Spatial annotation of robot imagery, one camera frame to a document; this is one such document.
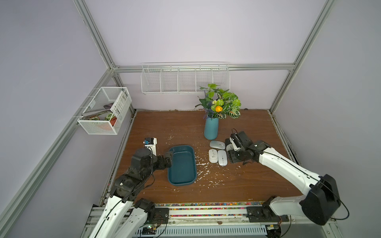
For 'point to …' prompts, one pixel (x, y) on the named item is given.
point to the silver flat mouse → (217, 144)
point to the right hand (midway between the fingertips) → (233, 154)
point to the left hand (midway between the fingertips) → (164, 154)
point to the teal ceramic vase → (211, 128)
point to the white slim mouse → (222, 157)
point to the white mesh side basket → (105, 112)
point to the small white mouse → (213, 155)
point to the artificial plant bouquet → (219, 103)
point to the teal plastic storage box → (183, 169)
